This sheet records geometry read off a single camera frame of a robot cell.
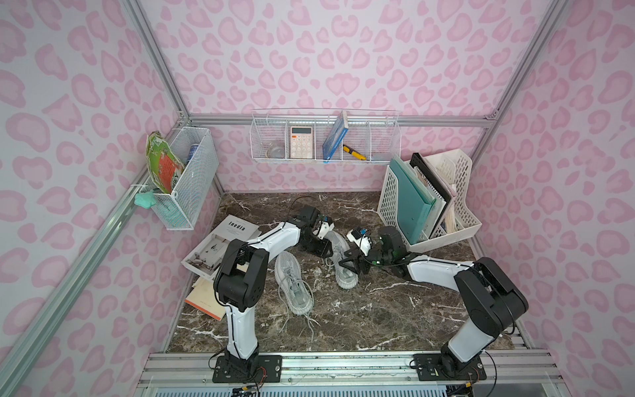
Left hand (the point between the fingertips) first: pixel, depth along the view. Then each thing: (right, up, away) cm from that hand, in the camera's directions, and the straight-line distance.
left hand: (326, 247), depth 95 cm
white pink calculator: (-10, +40, 0) cm, 41 cm away
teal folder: (+28, +17, -17) cm, 37 cm away
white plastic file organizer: (+58, +9, +12) cm, 60 cm away
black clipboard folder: (+33, +31, -6) cm, 46 cm away
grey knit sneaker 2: (-10, -14, -11) cm, 20 cm away
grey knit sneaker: (+7, -10, -7) cm, 14 cm away
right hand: (+6, -3, -8) cm, 11 cm away
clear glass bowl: (-19, +36, 0) cm, 41 cm away
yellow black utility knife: (+11, +37, +3) cm, 38 cm away
